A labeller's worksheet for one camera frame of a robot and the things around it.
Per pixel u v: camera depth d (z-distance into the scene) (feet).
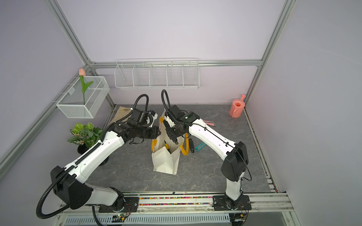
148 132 2.17
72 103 2.52
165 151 2.38
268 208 2.39
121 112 3.79
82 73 2.71
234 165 1.45
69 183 1.27
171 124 2.30
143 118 1.99
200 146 3.09
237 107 3.44
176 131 2.19
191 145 3.10
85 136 2.45
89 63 3.02
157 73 3.39
